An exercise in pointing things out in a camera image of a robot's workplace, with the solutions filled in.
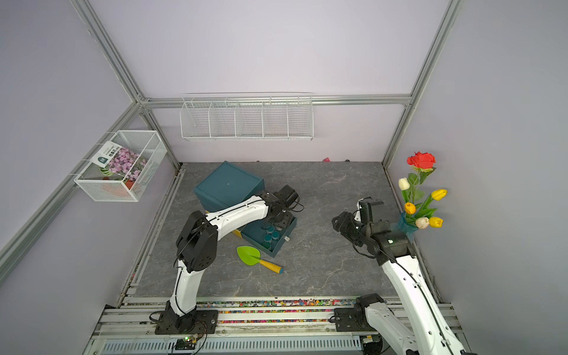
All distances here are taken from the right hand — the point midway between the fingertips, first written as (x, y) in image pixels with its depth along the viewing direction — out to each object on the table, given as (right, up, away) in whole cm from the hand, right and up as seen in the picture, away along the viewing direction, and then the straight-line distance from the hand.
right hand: (336, 221), depth 74 cm
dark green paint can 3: (-22, -9, +17) cm, 29 cm away
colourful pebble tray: (-21, -32, +3) cm, 38 cm away
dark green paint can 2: (-25, -10, +17) cm, 32 cm away
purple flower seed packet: (-74, +21, -1) cm, 77 cm away
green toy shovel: (-32, -17, +15) cm, 39 cm away
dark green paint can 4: (-24, -7, +20) cm, 32 cm away
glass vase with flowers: (+28, +2, 0) cm, 28 cm away
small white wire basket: (-79, +12, -1) cm, 80 cm away
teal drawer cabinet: (-40, +12, +10) cm, 43 cm away
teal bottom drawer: (-31, -8, +15) cm, 35 cm away
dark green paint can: (-25, -12, +13) cm, 31 cm away
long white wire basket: (-18, +45, +29) cm, 56 cm away
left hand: (-20, -3, +17) cm, 26 cm away
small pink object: (+4, +27, +50) cm, 57 cm away
